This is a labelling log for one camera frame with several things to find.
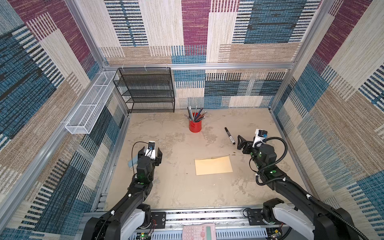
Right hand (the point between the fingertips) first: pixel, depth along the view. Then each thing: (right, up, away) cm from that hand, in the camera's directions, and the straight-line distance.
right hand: (247, 138), depth 83 cm
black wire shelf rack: (-63, +33, +25) cm, 76 cm away
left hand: (-53, -5, +1) cm, 53 cm away
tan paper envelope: (-21, -17, +8) cm, 28 cm away
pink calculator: (-27, -42, -14) cm, 51 cm away
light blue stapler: (-58, -11, -10) cm, 60 cm away
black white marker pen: (-4, 0, +21) cm, 21 cm away
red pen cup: (-28, +9, +18) cm, 35 cm away
